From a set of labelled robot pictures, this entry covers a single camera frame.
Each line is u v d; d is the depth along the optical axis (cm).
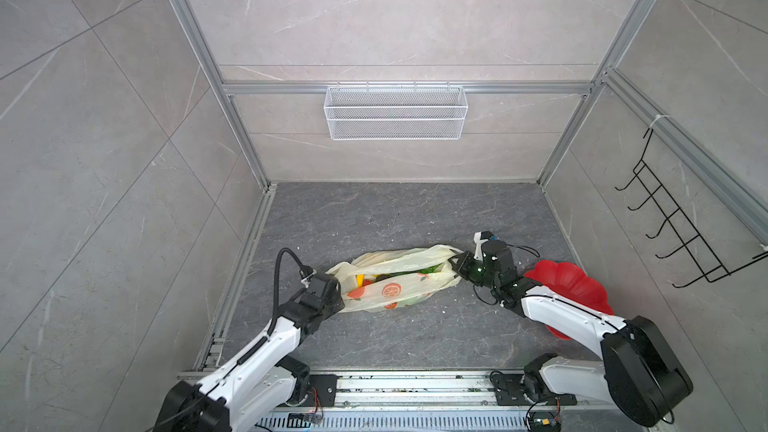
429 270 90
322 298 65
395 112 100
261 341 51
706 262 59
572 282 92
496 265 66
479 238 81
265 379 58
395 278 83
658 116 70
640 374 41
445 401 73
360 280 89
